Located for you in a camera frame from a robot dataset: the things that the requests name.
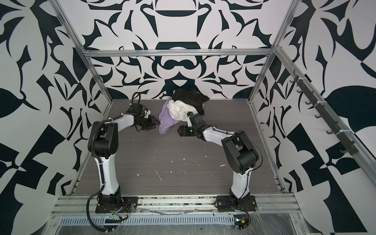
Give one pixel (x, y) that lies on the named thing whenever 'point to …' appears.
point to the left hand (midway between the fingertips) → (159, 121)
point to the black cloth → (191, 98)
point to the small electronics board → (241, 221)
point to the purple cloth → (166, 120)
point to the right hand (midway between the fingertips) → (183, 129)
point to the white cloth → (178, 109)
